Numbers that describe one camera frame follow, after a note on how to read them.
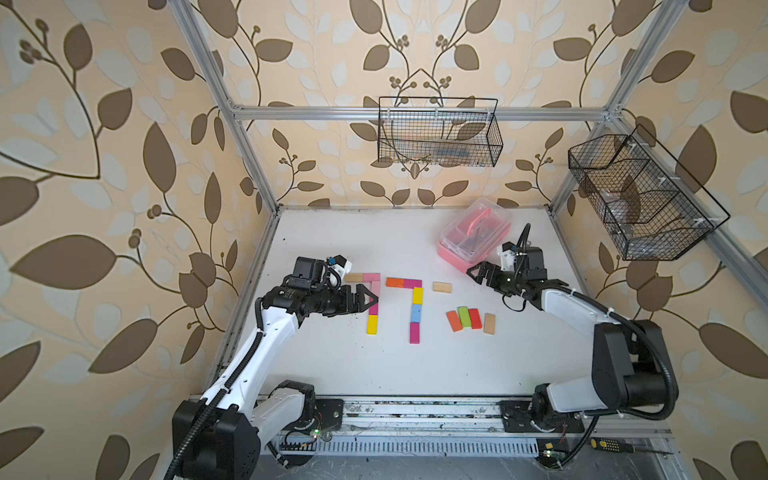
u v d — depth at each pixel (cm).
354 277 101
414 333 87
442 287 99
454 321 91
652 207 73
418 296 96
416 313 91
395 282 100
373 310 93
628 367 43
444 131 97
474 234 105
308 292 61
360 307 68
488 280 81
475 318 91
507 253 84
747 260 55
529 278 71
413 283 99
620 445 68
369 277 100
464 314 91
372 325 91
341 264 73
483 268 82
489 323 91
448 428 74
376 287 99
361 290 69
